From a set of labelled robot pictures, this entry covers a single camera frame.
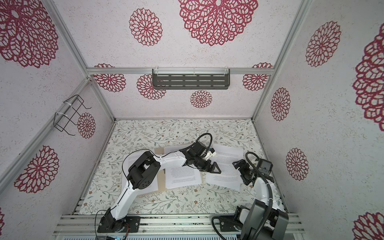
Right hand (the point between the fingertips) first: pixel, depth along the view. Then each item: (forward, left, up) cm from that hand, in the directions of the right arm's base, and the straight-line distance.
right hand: (238, 166), depth 86 cm
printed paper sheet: (-5, +33, -6) cm, 34 cm away
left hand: (-2, +13, -5) cm, 14 cm away
